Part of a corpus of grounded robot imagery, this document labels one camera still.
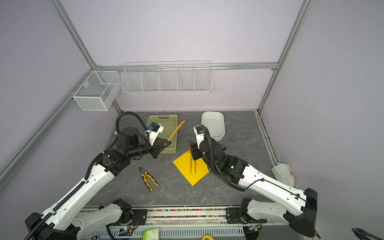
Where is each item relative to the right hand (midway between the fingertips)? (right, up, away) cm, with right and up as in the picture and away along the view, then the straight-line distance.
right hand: (194, 141), depth 68 cm
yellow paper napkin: (-1, -21, +22) cm, 30 cm away
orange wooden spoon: (-3, -15, +26) cm, 30 cm away
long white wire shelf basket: (-20, +40, +34) cm, 57 cm away
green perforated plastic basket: (-20, +9, +44) cm, 49 cm away
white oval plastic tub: (+14, +10, +44) cm, 47 cm away
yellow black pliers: (-29, -22, +19) cm, 41 cm away
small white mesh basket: (-65, +30, +30) cm, 77 cm away
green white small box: (-20, -43, 0) cm, 48 cm away
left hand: (-12, -2, +1) cm, 12 cm away
